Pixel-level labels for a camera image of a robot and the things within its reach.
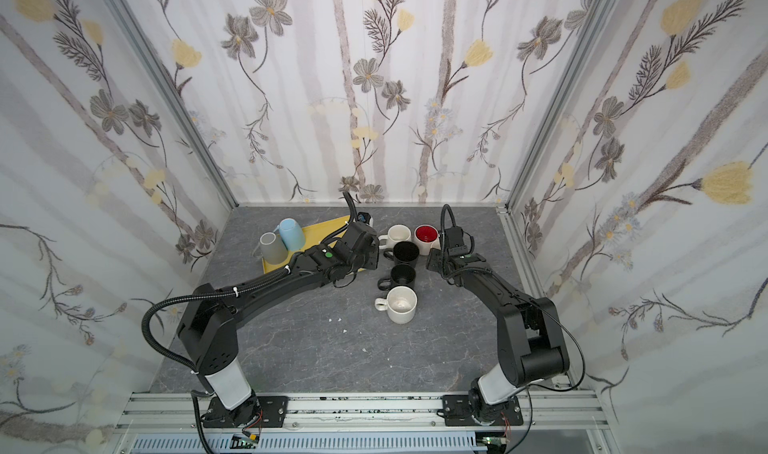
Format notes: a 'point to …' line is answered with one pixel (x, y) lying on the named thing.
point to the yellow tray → (314, 237)
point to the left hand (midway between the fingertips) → (371, 243)
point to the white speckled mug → (396, 234)
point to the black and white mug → (403, 253)
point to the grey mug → (271, 249)
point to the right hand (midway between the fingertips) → (434, 252)
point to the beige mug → (400, 304)
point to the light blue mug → (291, 233)
